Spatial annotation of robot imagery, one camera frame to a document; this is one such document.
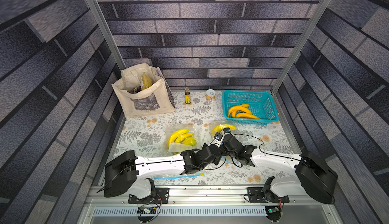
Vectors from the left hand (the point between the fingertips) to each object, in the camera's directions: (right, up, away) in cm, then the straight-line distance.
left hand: (222, 148), depth 76 cm
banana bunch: (-21, +3, +13) cm, 25 cm away
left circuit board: (-38, -28, -5) cm, 48 cm away
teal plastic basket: (+36, +23, +34) cm, 55 cm away
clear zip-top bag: (-25, -3, +8) cm, 26 cm away
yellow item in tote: (-45, +37, +19) cm, 61 cm away
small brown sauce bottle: (-20, +29, +31) cm, 46 cm away
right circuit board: (+25, -30, -3) cm, 39 cm away
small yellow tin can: (-3, +30, +35) cm, 46 cm away
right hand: (0, -1, +13) cm, 13 cm away
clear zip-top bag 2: (-2, +10, +19) cm, 21 cm away
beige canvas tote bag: (-39, +26, +17) cm, 50 cm away
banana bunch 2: (+1, +8, +13) cm, 16 cm away
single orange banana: (+19, +20, +28) cm, 40 cm away
